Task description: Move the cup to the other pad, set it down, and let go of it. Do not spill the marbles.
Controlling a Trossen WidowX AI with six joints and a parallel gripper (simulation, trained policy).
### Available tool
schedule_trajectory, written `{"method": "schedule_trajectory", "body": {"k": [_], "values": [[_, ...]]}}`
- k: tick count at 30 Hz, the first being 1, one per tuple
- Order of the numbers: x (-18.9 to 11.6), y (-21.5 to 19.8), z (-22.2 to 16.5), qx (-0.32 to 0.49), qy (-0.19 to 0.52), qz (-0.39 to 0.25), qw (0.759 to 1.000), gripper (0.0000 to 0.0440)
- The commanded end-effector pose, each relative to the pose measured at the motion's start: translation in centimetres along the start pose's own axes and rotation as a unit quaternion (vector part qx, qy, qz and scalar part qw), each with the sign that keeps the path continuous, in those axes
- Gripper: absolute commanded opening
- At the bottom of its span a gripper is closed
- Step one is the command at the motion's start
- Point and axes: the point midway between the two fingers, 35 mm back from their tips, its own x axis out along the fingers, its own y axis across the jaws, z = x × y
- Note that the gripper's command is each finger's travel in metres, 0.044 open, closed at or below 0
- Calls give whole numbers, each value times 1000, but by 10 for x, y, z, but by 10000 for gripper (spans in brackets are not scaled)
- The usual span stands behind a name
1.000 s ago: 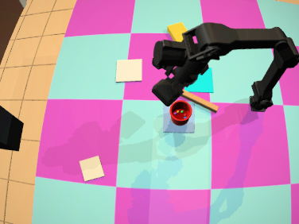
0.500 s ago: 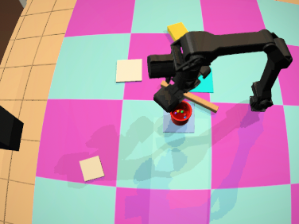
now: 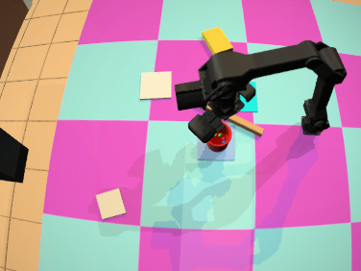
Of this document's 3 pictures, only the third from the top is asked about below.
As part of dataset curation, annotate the tan wooden plank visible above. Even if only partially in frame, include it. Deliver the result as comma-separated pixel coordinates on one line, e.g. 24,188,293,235
206,104,265,137

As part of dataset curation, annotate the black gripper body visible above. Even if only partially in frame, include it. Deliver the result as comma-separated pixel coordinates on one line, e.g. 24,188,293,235
188,84,256,143

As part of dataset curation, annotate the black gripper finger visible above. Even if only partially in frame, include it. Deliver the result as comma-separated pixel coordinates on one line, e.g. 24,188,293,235
231,101,245,116
202,109,225,133

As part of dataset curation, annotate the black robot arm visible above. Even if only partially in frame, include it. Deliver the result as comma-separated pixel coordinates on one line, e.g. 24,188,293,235
174,40,347,136

